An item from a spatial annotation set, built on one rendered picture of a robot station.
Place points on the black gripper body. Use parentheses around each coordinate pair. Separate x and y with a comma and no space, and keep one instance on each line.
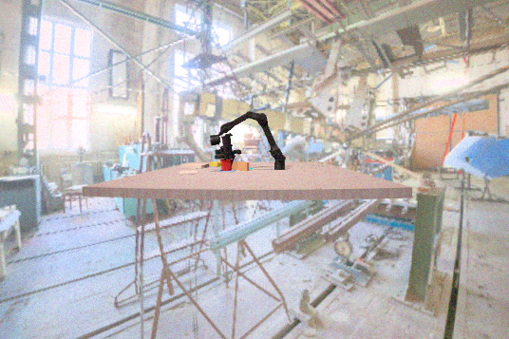
(227,152)

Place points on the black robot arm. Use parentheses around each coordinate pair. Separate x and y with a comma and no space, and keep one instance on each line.
(261,118)

